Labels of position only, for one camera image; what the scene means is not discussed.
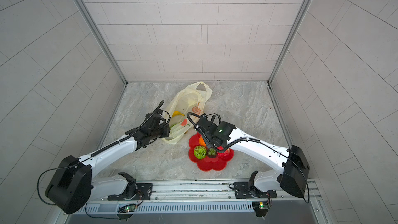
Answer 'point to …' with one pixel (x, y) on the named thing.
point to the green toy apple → (200, 152)
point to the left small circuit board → (127, 208)
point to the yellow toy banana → (177, 113)
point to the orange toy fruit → (201, 141)
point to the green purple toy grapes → (211, 153)
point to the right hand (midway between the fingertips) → (211, 137)
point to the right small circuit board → (261, 208)
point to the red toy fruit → (223, 154)
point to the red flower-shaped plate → (216, 164)
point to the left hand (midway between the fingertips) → (173, 127)
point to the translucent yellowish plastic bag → (190, 99)
